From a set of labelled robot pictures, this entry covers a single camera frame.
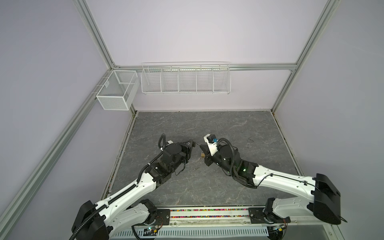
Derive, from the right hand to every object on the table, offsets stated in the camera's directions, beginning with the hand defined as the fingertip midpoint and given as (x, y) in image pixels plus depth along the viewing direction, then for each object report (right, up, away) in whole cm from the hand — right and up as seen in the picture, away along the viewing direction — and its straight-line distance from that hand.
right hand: (201, 147), depth 73 cm
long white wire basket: (-10, +42, +26) cm, 51 cm away
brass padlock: (0, -3, -2) cm, 4 cm away
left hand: (-3, +2, +2) cm, 4 cm away
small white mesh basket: (-56, +35, +29) cm, 72 cm away
